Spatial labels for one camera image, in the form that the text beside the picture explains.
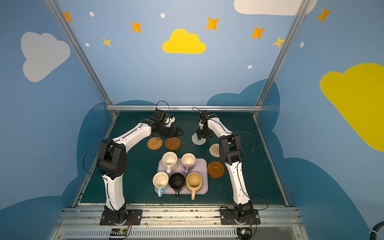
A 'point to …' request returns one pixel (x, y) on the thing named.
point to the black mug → (177, 181)
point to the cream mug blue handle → (160, 181)
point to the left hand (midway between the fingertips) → (178, 133)
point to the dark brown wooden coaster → (173, 143)
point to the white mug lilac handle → (188, 160)
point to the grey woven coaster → (195, 139)
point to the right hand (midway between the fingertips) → (203, 136)
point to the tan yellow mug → (194, 183)
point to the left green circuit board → (118, 232)
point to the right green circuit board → (245, 235)
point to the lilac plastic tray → (200, 167)
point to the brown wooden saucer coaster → (216, 169)
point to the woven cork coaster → (154, 143)
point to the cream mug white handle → (169, 159)
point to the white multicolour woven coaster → (214, 150)
